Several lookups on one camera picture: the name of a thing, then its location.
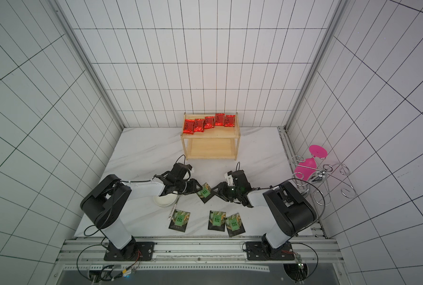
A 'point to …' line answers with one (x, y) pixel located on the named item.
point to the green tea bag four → (234, 224)
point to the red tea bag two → (199, 125)
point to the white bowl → (166, 200)
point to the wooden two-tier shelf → (221, 142)
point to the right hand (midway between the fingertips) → (208, 193)
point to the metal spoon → (173, 208)
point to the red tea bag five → (230, 120)
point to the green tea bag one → (179, 220)
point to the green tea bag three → (217, 221)
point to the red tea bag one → (188, 127)
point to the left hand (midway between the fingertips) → (197, 191)
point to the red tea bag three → (210, 122)
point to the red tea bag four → (220, 119)
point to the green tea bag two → (206, 193)
